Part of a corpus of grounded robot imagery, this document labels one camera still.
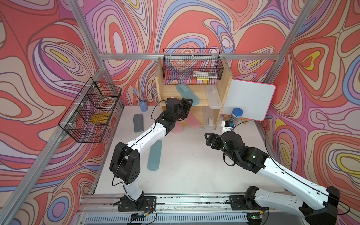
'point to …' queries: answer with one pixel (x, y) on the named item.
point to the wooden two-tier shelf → (165, 91)
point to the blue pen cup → (143, 105)
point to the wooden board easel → (227, 117)
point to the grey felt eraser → (138, 123)
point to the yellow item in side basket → (101, 117)
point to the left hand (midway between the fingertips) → (194, 102)
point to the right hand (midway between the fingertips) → (211, 139)
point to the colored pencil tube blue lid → (236, 115)
